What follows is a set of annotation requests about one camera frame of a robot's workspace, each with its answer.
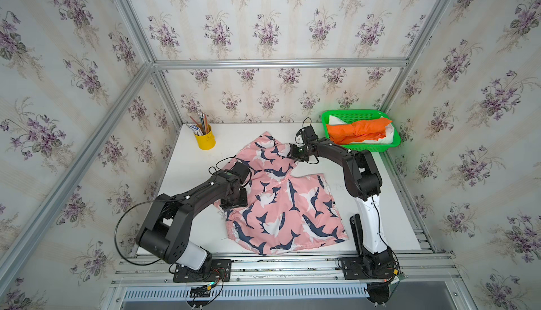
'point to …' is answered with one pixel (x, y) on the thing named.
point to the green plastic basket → (352, 115)
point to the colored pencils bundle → (203, 125)
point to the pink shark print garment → (283, 215)
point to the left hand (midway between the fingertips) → (241, 205)
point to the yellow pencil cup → (206, 141)
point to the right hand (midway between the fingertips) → (292, 156)
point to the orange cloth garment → (361, 130)
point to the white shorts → (387, 139)
